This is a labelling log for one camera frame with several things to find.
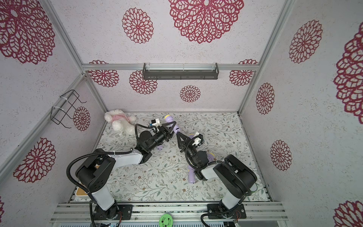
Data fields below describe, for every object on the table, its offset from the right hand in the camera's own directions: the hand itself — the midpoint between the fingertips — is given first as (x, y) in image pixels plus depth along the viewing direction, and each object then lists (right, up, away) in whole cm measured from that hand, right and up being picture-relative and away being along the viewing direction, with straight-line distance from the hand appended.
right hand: (176, 133), depth 75 cm
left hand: (+1, +5, +3) cm, 6 cm away
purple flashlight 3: (+9, -25, +10) cm, 29 cm away
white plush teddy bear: (-37, +7, +18) cm, 42 cm away
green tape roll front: (-5, -41, -7) cm, 42 cm away
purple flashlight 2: (+8, -1, +3) cm, 9 cm away
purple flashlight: (-4, +8, +5) cm, 10 cm away
